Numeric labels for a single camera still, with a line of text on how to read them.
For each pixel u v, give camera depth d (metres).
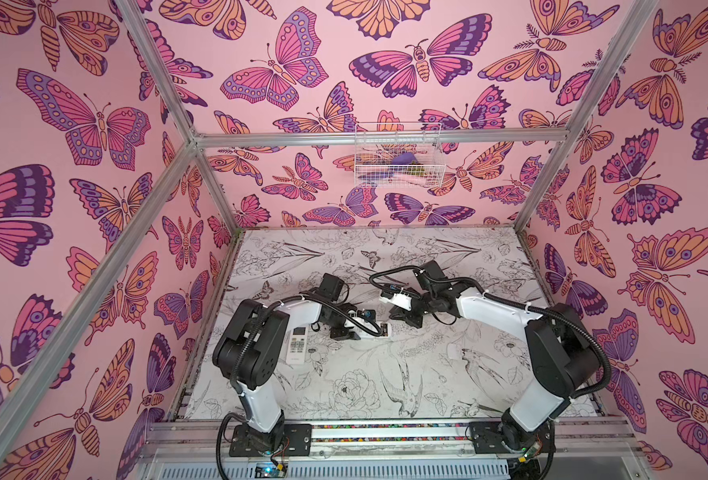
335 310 0.68
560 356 0.46
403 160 0.96
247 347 0.45
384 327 0.92
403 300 0.78
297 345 0.89
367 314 0.81
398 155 0.96
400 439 0.75
